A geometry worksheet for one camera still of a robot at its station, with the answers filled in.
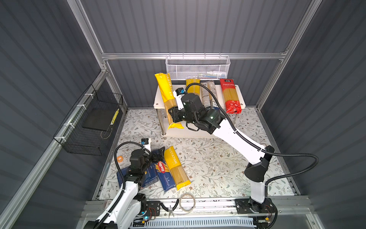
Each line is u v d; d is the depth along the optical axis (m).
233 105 0.69
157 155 0.75
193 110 0.52
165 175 0.82
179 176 0.82
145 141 0.72
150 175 0.79
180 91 0.60
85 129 0.72
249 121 1.12
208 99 0.75
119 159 0.91
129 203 0.53
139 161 0.63
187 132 0.60
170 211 0.72
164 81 0.69
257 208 0.64
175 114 0.61
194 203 0.75
